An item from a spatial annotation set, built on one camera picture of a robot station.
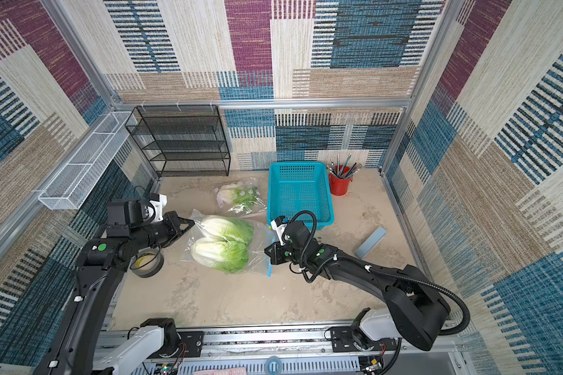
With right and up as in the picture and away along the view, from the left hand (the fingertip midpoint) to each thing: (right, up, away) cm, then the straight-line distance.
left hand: (195, 221), depth 71 cm
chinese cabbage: (+8, -12, +5) cm, 16 cm away
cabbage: (+9, +7, +31) cm, 33 cm away
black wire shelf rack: (-20, +33, +39) cm, 55 cm away
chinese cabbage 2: (+7, -4, +9) cm, 12 cm away
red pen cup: (+52, +12, +40) cm, 67 cm away
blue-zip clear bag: (+17, -16, +10) cm, 26 cm away
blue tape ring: (+23, -43, 0) cm, 49 cm away
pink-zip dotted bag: (+15, +14, +40) cm, 45 cm away
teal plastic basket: (+31, +11, +44) cm, 55 cm away
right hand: (+21, -12, +11) cm, 27 cm away
